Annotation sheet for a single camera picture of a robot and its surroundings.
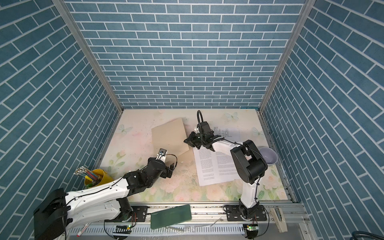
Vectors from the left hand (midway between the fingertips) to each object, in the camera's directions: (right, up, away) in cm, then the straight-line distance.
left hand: (168, 162), depth 83 cm
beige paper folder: (-2, +12, +22) cm, 25 cm away
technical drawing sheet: (+41, +14, +23) cm, 50 cm away
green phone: (+3, -24, -11) cm, 26 cm away
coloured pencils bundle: (-38, -1, -12) cm, 40 cm away
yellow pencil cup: (-33, -8, -3) cm, 34 cm away
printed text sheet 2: (+34, -5, +7) cm, 35 cm away
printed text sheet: (+27, -5, +8) cm, 28 cm away
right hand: (+7, +12, +7) cm, 16 cm away
